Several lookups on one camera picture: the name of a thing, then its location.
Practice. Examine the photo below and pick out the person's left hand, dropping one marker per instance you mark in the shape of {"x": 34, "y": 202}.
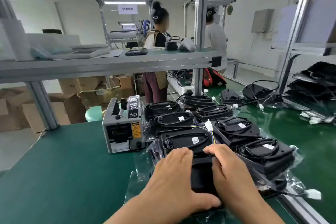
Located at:
{"x": 173, "y": 179}

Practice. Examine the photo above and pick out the person's right hand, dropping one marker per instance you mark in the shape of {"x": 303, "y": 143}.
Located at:
{"x": 236, "y": 179}

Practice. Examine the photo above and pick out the bagged black lamp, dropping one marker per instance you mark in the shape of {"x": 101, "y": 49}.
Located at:
{"x": 202, "y": 176}

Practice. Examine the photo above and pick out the transparent plastic bag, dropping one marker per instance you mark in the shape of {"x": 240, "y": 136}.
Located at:
{"x": 143, "y": 171}

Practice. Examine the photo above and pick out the group of bagged black lamps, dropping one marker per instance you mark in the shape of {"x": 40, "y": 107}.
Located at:
{"x": 231, "y": 129}

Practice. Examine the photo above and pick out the unbagged black lamps with cables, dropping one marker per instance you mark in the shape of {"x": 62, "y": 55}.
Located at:
{"x": 315, "y": 82}

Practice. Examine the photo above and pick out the person's right forearm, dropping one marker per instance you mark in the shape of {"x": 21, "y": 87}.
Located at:
{"x": 257, "y": 213}

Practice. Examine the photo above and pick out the grey tape dispenser machine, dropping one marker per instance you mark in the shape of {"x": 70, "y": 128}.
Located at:
{"x": 122, "y": 129}

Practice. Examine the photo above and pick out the green round stool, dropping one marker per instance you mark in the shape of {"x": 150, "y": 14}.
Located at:
{"x": 93, "y": 114}

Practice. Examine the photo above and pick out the open cardboard box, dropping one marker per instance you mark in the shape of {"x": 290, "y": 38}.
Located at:
{"x": 63, "y": 111}
{"x": 10, "y": 113}

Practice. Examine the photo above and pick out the grey metal shelf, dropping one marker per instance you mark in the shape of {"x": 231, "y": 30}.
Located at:
{"x": 309, "y": 49}
{"x": 105, "y": 66}

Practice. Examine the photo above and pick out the black phone on shelf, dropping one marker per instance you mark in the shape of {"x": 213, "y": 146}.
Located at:
{"x": 136, "y": 51}

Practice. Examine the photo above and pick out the black cup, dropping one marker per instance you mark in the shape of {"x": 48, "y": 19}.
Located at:
{"x": 171, "y": 46}

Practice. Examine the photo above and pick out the grey barcode scanner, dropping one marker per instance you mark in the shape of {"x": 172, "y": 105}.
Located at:
{"x": 186, "y": 45}

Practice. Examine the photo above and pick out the white flat scale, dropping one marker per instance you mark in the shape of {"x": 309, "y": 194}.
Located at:
{"x": 84, "y": 51}

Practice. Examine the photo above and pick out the white hanging sign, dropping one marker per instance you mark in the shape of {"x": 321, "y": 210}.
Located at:
{"x": 127, "y": 9}

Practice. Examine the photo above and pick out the white handset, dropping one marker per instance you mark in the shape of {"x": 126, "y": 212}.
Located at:
{"x": 41, "y": 52}

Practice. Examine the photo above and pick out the white box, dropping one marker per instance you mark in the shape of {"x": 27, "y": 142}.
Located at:
{"x": 52, "y": 40}

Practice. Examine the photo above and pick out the black flat tray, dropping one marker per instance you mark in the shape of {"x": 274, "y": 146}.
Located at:
{"x": 51, "y": 31}

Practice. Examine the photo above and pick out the grey wall electrical box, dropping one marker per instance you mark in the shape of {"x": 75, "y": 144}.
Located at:
{"x": 261, "y": 20}

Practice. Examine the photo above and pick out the aluminium workstation frame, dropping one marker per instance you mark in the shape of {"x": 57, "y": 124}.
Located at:
{"x": 102, "y": 19}

